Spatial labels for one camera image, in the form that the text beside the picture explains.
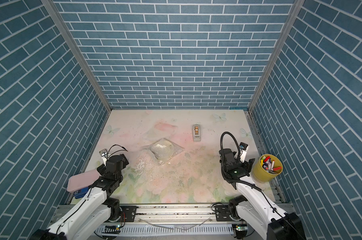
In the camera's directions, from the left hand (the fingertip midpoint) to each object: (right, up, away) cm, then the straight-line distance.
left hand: (118, 157), depth 84 cm
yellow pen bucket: (+82, -4, -6) cm, 82 cm away
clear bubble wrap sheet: (+24, +2, +10) cm, 26 cm away
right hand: (+72, +1, -3) cm, 72 cm away
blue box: (-17, -17, -7) cm, 25 cm away
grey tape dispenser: (+46, +13, +18) cm, 51 cm away
